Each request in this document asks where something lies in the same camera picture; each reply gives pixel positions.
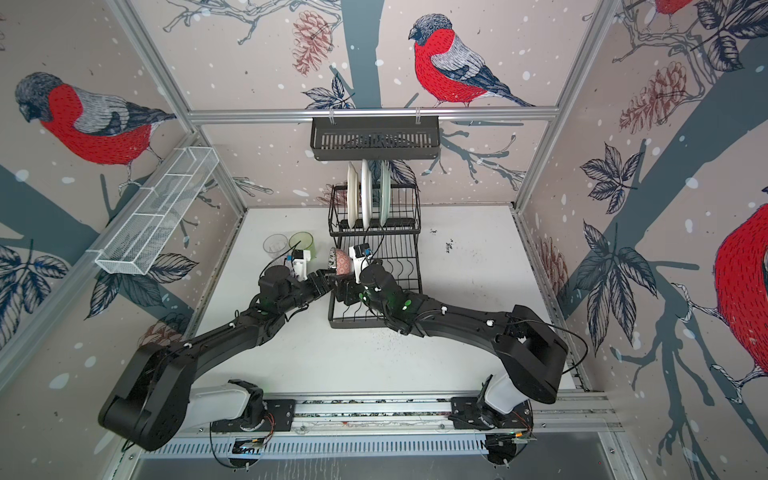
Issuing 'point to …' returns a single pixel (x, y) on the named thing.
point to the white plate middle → (366, 194)
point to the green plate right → (385, 192)
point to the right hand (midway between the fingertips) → (336, 278)
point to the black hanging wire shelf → (343, 138)
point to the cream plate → (352, 195)
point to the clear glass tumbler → (275, 245)
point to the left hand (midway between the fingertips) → (339, 276)
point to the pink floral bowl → (342, 262)
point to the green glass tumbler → (307, 242)
